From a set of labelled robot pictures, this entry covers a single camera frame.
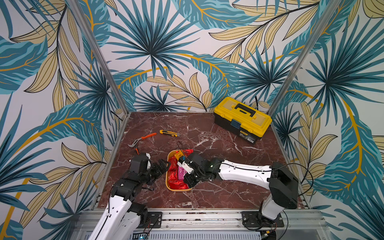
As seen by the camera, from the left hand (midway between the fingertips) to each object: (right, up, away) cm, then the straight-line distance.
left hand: (165, 170), depth 75 cm
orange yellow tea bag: (+6, +6, +10) cm, 13 cm away
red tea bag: (+3, -2, +7) cm, 8 cm away
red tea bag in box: (+4, -7, +3) cm, 9 cm away
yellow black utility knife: (-5, +18, +31) cm, 36 cm away
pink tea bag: (+8, -3, +6) cm, 10 cm away
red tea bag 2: (+10, +7, +15) cm, 19 cm away
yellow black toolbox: (+48, +25, +17) cm, 57 cm away
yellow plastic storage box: (0, -8, +4) cm, 9 cm away
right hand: (+9, -6, +3) cm, 11 cm away
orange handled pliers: (-26, +10, +25) cm, 37 cm away
